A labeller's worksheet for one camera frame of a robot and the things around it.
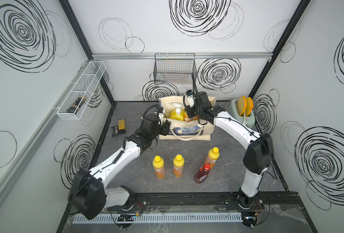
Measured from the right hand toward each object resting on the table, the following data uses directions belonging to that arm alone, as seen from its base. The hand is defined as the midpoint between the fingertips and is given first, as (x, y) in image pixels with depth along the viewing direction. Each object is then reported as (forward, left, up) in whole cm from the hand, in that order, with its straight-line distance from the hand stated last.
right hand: (188, 107), depth 86 cm
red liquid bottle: (-36, -6, -9) cm, 38 cm away
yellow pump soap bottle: (-5, +6, -1) cm, 8 cm away
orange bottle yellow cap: (-4, +1, -6) cm, 8 cm away
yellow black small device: (-4, +46, -18) cm, 50 cm away
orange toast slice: (+3, -38, -2) cm, 38 cm away
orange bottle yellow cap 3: (-33, +5, -3) cm, 34 cm away
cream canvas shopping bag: (-9, +2, -11) cm, 15 cm away
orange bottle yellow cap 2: (-29, -12, -3) cm, 31 cm away
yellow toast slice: (+6, -34, -3) cm, 35 cm away
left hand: (-10, +13, -1) cm, 16 cm away
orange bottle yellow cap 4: (-34, +15, -2) cm, 37 cm away
